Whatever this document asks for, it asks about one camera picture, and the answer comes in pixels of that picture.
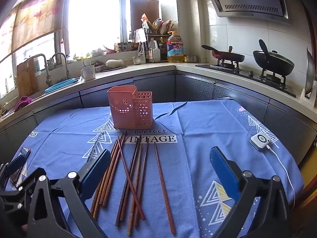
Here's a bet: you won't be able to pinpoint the small white square device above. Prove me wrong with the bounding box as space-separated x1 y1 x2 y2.
250 132 271 151

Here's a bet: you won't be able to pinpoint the black wok with lid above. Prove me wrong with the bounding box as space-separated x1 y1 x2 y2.
253 39 295 77

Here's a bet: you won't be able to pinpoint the row of small seasoning jars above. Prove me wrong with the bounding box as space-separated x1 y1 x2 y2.
114 42 139 52

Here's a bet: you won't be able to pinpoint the blue plastic basin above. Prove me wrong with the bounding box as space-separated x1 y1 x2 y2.
45 78 79 93

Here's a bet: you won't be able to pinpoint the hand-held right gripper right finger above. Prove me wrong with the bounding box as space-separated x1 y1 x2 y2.
209 146 290 238

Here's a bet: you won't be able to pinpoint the blue white tub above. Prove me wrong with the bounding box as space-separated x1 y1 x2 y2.
33 57 41 76

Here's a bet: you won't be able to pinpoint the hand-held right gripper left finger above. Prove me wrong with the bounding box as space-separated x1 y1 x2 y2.
26 149 112 238

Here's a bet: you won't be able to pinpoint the steel kitchen faucet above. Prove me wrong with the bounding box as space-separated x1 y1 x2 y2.
27 54 53 87
51 52 70 80

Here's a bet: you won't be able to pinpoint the pile of snack packets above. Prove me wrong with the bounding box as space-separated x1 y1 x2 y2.
141 13 179 34

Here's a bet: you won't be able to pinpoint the metal spice rack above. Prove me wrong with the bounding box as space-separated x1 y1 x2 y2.
134 31 171 62

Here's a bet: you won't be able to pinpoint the white enamel mug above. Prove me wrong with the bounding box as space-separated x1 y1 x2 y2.
80 64 96 81

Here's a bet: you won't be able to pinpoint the pile of wooden chopsticks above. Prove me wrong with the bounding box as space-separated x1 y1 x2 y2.
90 131 176 236

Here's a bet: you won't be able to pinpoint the printed window blind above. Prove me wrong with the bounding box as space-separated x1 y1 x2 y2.
0 0 67 62

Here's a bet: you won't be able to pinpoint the white plastic jug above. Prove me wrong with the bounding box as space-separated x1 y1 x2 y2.
148 38 161 62

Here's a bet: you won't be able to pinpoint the grey kitchen cabinets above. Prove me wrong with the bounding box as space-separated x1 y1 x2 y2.
0 69 317 169

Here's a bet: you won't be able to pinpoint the large cooking oil bottle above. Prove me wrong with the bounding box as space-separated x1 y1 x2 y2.
166 31 185 63

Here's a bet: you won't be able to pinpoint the wooden cutting board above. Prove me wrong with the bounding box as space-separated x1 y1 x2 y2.
16 59 39 97

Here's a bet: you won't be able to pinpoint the black gas stove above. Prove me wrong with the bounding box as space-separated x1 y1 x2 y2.
195 61 297 98

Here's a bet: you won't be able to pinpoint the white dough bag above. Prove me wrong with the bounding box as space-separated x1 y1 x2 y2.
105 59 124 67

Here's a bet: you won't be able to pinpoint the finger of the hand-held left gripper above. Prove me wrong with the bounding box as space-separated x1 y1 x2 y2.
0 155 34 204

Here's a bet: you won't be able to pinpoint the pink cloth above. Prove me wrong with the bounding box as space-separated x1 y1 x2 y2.
14 96 34 112

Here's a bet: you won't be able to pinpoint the dark brown board panel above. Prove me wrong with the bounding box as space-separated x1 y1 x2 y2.
129 0 159 34

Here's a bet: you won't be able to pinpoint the white cable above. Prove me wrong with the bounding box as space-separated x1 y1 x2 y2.
267 146 296 210

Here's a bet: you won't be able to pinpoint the red frying pan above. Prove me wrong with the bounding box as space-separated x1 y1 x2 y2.
201 45 245 62

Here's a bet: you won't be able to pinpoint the pink plastic utensil holder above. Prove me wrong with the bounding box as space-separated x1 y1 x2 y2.
107 85 153 129

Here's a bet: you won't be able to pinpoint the blue printed tablecloth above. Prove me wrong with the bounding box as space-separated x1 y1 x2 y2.
11 98 305 238

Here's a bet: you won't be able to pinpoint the steel pan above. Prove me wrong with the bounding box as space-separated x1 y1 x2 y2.
303 47 315 100

